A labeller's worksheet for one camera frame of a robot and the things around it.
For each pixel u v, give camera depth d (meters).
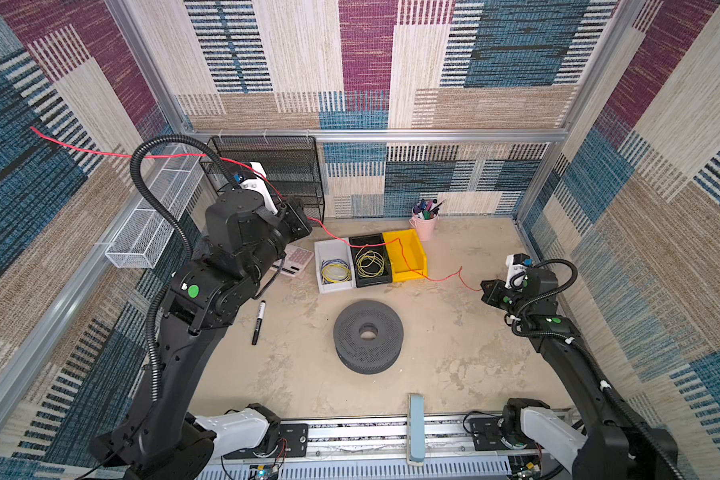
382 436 0.76
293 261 1.06
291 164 1.05
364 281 0.99
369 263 1.00
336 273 1.00
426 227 1.09
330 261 1.06
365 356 0.83
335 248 1.02
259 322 0.94
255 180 0.47
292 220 0.47
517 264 0.73
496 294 0.73
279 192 1.15
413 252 1.08
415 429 0.74
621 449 0.39
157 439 0.35
